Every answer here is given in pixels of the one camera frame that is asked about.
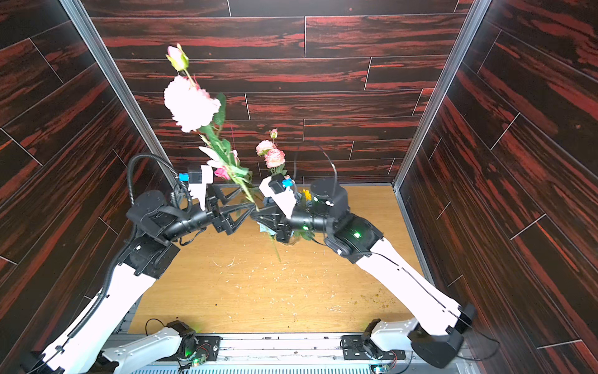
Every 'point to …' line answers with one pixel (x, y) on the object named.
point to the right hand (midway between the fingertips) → (259, 208)
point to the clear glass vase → (293, 240)
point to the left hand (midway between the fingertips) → (247, 197)
